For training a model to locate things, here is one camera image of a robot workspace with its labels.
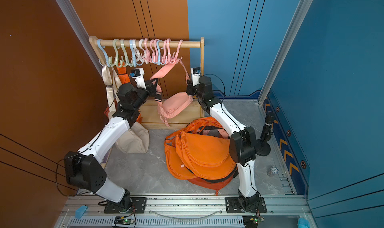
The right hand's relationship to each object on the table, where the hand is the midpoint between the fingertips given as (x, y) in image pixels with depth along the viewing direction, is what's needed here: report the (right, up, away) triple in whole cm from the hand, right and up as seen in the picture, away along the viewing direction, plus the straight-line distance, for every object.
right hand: (189, 79), depth 85 cm
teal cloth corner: (+52, -68, -20) cm, 88 cm away
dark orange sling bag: (+14, -55, -12) cm, 58 cm away
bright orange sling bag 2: (+10, -41, -12) cm, 44 cm away
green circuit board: (-32, -71, -14) cm, 79 cm away
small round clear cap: (+46, -50, -6) cm, 68 cm away
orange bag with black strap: (+26, -52, -5) cm, 58 cm away
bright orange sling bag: (-7, -48, -6) cm, 49 cm away
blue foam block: (-52, -67, -14) cm, 86 cm away
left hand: (-15, -1, -11) cm, 19 cm away
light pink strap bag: (-9, -16, +7) cm, 19 cm away
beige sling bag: (-29, -34, -3) cm, 45 cm away
